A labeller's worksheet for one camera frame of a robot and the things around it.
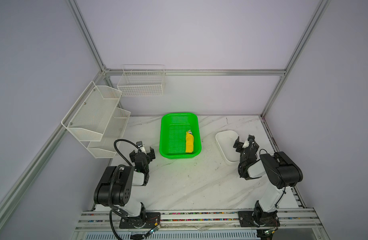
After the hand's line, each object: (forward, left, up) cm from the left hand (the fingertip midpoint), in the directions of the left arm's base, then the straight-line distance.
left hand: (142, 149), depth 93 cm
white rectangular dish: (+11, -56, -5) cm, 57 cm away
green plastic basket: (+13, -18, -4) cm, 22 cm away
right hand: (+6, -66, +6) cm, 66 cm away
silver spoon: (+18, -31, -4) cm, 36 cm away
